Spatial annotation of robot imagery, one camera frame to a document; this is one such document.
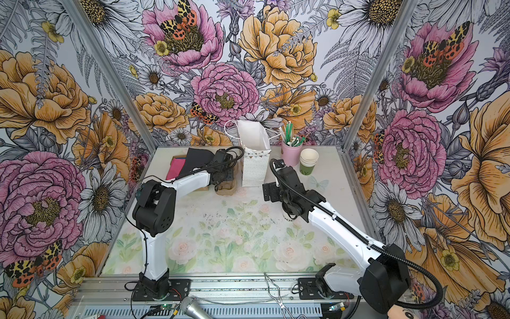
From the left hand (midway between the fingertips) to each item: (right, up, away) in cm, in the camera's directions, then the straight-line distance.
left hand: (226, 176), depth 101 cm
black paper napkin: (-19, +9, +11) cm, 24 cm away
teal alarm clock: (-38, -8, -10) cm, 40 cm away
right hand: (+23, -5, -20) cm, 31 cm away
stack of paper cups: (+41, +9, -1) cm, 42 cm away
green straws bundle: (+31, +22, +4) cm, 38 cm away
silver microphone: (-6, -43, -32) cm, 54 cm away
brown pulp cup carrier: (+1, -5, -1) cm, 6 cm away
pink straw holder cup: (+34, +11, +7) cm, 36 cm away
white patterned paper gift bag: (+14, +19, +9) cm, 25 cm away
